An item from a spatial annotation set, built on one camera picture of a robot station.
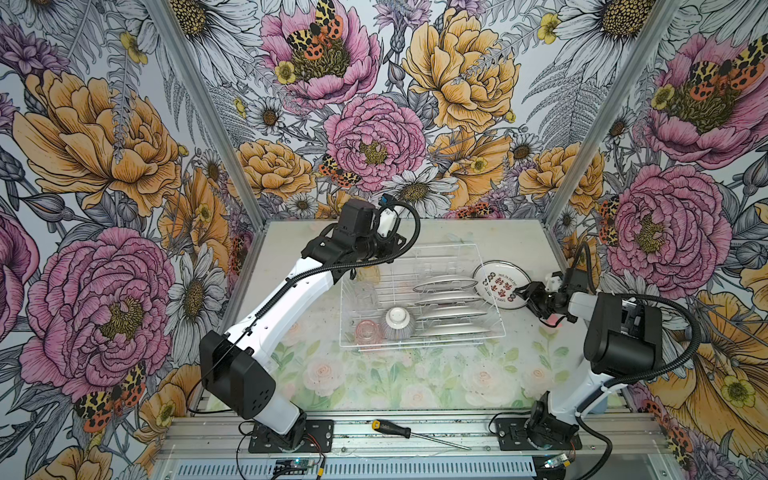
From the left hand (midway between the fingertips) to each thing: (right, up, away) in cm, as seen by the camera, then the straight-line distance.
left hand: (397, 247), depth 77 cm
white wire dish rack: (+12, -14, +9) cm, 20 cm away
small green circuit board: (-24, -51, -6) cm, 56 cm away
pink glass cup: (-8, -25, +11) cm, 28 cm away
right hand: (+39, -17, +20) cm, 47 cm away
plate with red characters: (+34, -12, +26) cm, 44 cm away
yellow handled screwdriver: (-4, -43, -3) cm, 44 cm away
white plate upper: (+15, -12, +19) cm, 27 cm away
